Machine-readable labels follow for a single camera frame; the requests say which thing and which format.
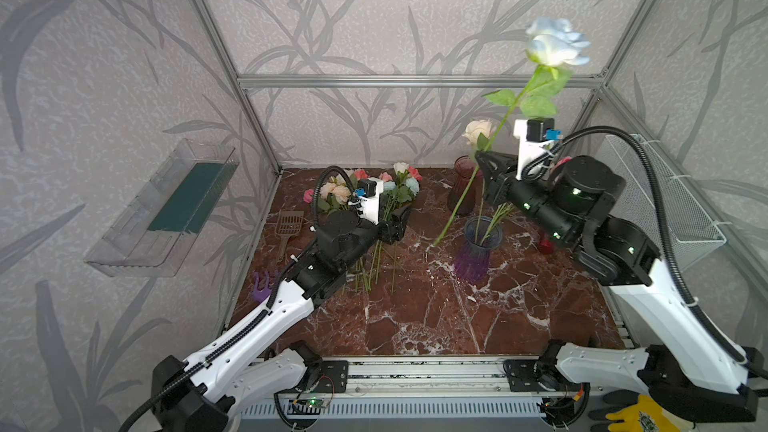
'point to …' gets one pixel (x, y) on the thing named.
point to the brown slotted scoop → (288, 223)
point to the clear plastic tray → (153, 236)
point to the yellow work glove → (631, 420)
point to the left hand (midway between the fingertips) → (405, 196)
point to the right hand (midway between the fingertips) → (480, 144)
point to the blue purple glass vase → (472, 262)
